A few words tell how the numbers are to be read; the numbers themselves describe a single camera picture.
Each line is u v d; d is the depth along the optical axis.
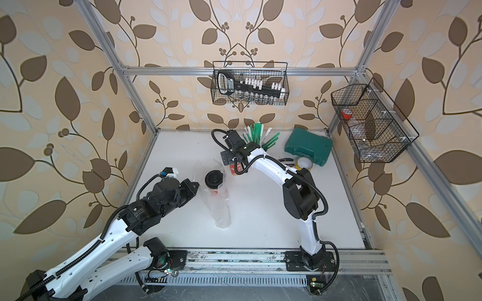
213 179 0.79
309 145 1.09
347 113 0.88
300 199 0.51
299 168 0.53
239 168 0.64
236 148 0.69
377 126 0.74
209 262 0.75
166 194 0.54
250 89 0.85
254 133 0.97
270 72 0.91
